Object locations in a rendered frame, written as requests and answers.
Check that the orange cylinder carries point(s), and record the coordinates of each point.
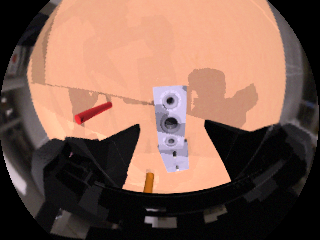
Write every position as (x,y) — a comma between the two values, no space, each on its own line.
(148,186)

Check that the dark red peg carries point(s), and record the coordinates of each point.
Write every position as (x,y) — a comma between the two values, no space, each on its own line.
(92,112)

